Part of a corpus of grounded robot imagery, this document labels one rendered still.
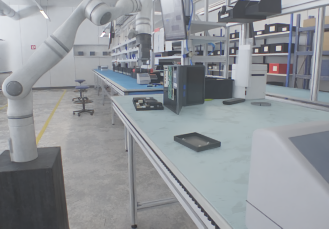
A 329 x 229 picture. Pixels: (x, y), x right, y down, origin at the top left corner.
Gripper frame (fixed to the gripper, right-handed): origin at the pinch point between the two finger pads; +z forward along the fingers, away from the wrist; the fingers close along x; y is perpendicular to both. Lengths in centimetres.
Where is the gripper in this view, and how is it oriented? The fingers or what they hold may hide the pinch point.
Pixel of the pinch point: (140, 72)
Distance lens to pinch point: 116.2
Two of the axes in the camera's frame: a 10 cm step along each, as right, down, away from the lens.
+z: 0.6, 10.0, -0.4
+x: -2.5, 0.6, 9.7
